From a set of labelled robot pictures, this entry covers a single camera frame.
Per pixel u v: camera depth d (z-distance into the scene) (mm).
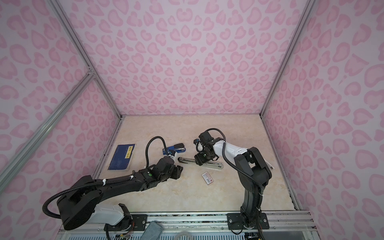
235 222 733
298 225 725
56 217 432
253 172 484
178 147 980
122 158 955
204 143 783
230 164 487
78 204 419
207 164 918
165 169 662
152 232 687
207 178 877
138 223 734
